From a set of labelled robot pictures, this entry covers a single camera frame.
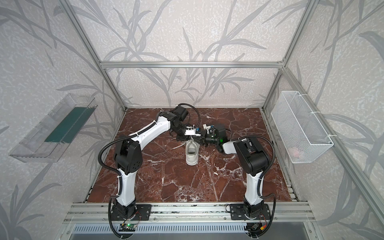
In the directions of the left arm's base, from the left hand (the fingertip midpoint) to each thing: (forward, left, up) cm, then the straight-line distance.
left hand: (191, 132), depth 91 cm
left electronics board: (-48, +29, -13) cm, 57 cm away
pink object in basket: (-17, -52, +9) cm, 56 cm away
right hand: (-2, -1, +1) cm, 2 cm away
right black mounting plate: (-41, -25, -10) cm, 49 cm away
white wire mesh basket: (-18, -48, +24) cm, 57 cm away
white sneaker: (-9, -1, -7) cm, 12 cm away
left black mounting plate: (-42, +23, -11) cm, 49 cm away
